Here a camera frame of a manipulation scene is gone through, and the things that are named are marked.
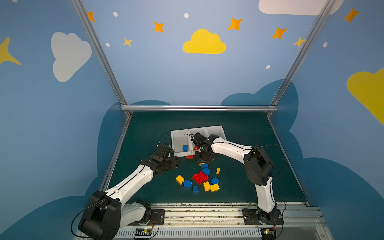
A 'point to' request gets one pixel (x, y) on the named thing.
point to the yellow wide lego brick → (214, 188)
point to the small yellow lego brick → (218, 171)
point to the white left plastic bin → (179, 138)
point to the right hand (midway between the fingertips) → (201, 160)
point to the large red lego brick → (200, 177)
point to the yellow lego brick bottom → (207, 186)
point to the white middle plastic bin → (193, 148)
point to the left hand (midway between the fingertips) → (176, 161)
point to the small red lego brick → (189, 157)
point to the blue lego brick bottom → (195, 189)
